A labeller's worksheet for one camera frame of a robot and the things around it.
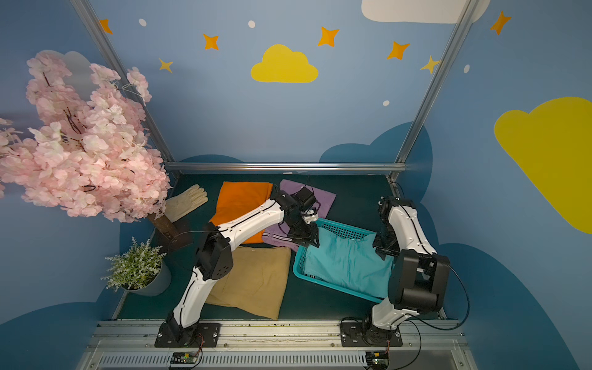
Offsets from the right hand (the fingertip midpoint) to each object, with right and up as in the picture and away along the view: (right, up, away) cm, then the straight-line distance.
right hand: (393, 256), depth 81 cm
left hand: (-28, +5, +4) cm, 28 cm away
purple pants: (-43, +5, +14) cm, 45 cm away
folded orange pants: (-64, +21, +28) cm, 73 cm away
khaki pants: (-49, -11, +4) cm, 50 cm away
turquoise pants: (-12, -4, +5) cm, 14 cm away
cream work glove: (-87, +20, +30) cm, 94 cm away
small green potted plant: (-84, -2, -9) cm, 85 cm away
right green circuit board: (-8, -31, -8) cm, 33 cm away
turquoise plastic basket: (-15, +8, +10) cm, 19 cm away
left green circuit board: (-70, -29, -9) cm, 77 cm away
